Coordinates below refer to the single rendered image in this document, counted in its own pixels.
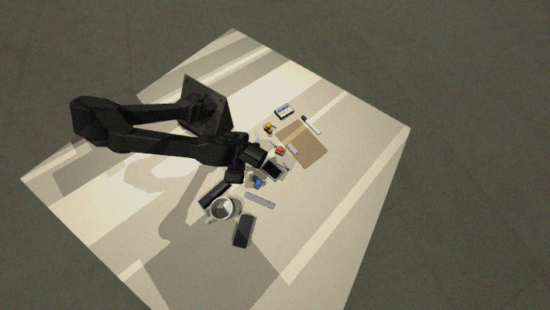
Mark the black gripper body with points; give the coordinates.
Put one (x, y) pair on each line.
(236, 175)

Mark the red rubber stamp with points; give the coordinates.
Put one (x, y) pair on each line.
(279, 151)

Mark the grey mug with handle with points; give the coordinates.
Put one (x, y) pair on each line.
(221, 209)

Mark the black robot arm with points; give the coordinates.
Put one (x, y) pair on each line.
(107, 124)

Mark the white marker with black cap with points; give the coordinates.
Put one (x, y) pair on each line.
(310, 124)

